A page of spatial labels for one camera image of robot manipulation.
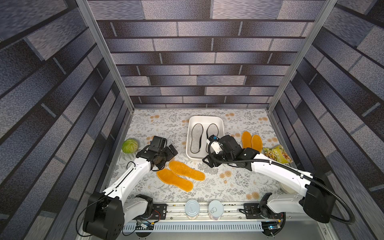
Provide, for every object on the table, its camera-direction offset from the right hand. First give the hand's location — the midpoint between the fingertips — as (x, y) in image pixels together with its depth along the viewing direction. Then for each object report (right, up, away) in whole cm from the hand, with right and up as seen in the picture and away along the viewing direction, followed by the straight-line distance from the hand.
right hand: (206, 156), depth 80 cm
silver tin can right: (+4, -23, -10) cm, 25 cm away
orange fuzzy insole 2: (+37, +4, +21) cm, 42 cm away
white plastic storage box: (+2, +20, +31) cm, 37 cm away
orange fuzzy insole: (+30, +7, +22) cm, 38 cm away
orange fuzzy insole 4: (-14, -16, +4) cm, 22 cm away
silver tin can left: (-8, -23, -9) cm, 26 cm away
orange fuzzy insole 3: (-13, -11, +8) cm, 18 cm away
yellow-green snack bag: (+45, -1, +10) cm, 47 cm away
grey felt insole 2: (+7, +13, +27) cm, 31 cm away
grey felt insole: (-5, +12, +24) cm, 27 cm away
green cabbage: (-46, +4, +10) cm, 48 cm away
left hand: (-18, 0, +4) cm, 19 cm away
